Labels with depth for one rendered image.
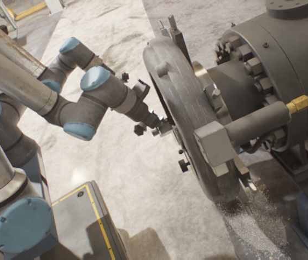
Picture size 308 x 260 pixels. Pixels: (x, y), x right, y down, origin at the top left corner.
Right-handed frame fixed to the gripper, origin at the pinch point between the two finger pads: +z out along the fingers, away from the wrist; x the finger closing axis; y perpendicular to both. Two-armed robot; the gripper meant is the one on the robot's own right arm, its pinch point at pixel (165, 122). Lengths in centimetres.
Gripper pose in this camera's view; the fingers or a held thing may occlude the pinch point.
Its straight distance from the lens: 119.3
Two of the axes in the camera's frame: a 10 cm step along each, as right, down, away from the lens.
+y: -5.9, 8.1, 0.0
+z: 5.7, 4.2, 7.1
